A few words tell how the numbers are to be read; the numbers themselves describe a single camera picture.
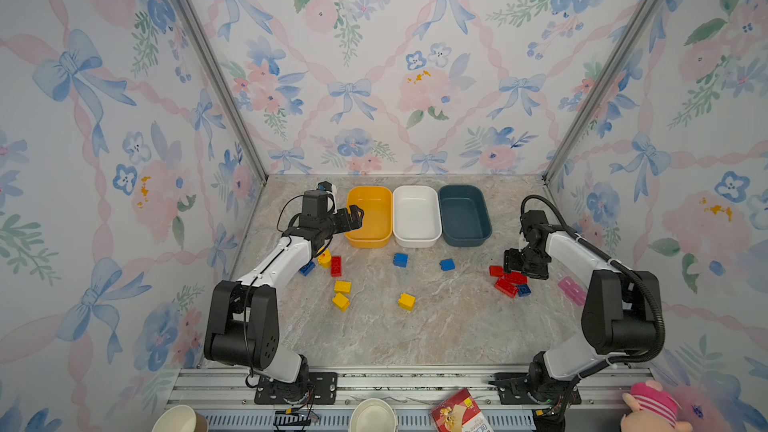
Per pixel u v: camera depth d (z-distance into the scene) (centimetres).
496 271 94
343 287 90
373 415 72
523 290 89
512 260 83
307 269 93
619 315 46
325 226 76
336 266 94
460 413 68
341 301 86
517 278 91
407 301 88
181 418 64
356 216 82
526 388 73
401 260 98
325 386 75
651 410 66
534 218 77
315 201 68
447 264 97
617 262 50
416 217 106
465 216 105
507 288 94
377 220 104
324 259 95
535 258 75
